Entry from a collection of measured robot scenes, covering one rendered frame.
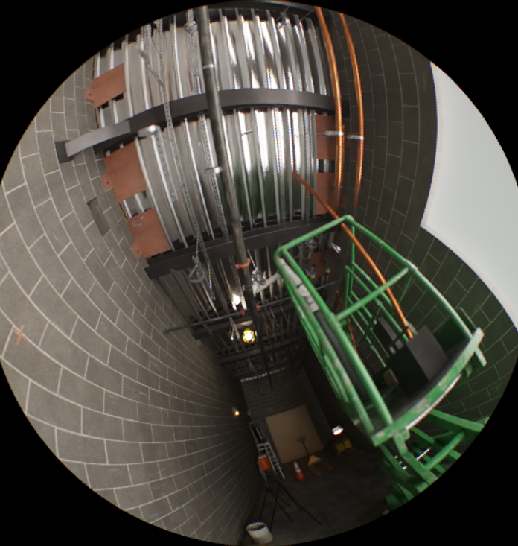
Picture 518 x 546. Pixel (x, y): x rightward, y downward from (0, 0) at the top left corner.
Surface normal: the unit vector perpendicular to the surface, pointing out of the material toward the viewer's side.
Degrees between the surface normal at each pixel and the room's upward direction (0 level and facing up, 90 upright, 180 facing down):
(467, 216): 90
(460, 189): 90
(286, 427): 90
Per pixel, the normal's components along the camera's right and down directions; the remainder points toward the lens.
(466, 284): -0.96, 0.25
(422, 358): -0.36, -0.64
